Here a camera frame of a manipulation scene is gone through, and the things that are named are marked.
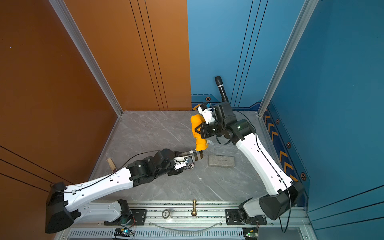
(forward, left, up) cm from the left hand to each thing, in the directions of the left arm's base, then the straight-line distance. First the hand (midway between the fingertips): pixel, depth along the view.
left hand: (182, 154), depth 75 cm
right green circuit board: (-30, -33, -20) cm, 49 cm away
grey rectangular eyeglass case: (+5, -22, -15) cm, 27 cm away
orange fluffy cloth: (+1, -9, +10) cm, 13 cm away
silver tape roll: (-24, +7, -13) cm, 28 cm away
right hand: (+7, -7, +12) cm, 16 cm away
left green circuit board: (-31, +28, -20) cm, 46 cm away
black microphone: (+47, -21, +11) cm, 53 cm away
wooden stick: (+3, +46, -18) cm, 49 cm away
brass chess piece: (-23, -6, -17) cm, 29 cm away
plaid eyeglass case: (0, -7, 0) cm, 7 cm away
